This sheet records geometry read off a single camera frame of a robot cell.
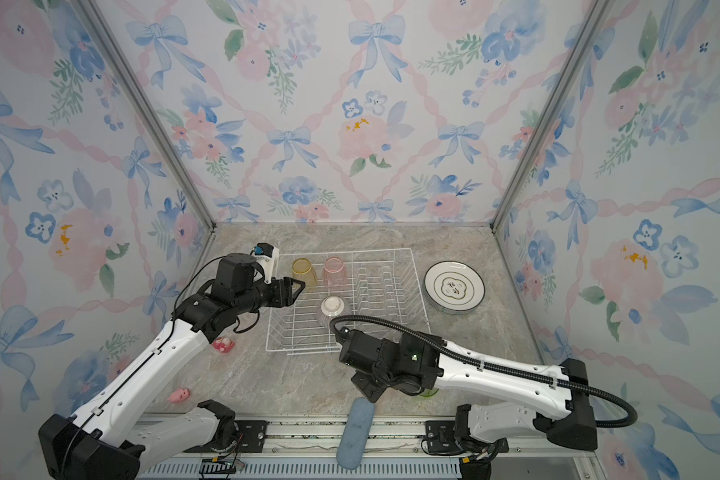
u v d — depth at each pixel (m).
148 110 0.86
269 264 0.68
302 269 0.95
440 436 0.74
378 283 1.04
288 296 0.68
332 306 0.89
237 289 0.57
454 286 0.99
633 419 0.40
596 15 0.69
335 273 0.96
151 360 0.45
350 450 0.69
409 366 0.44
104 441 0.39
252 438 0.73
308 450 0.73
